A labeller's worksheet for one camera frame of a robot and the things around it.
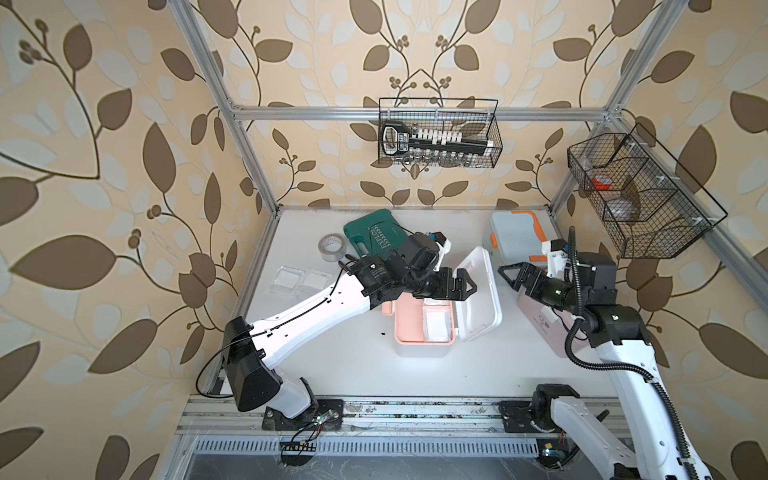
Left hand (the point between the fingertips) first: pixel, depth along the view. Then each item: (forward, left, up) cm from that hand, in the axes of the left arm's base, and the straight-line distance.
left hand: (459, 283), depth 67 cm
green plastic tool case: (+34, +22, -23) cm, 46 cm away
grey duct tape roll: (+31, +38, -28) cm, 56 cm away
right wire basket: (+21, -49, +6) cm, 54 cm away
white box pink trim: (0, -8, -15) cm, 17 cm away
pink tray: (-1, +11, -18) cm, 21 cm away
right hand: (+4, -14, -3) cm, 15 cm away
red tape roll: (+29, -42, +6) cm, 51 cm away
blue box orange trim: (+24, -23, -12) cm, 35 cm away
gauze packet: (-1, +3, -17) cm, 17 cm away
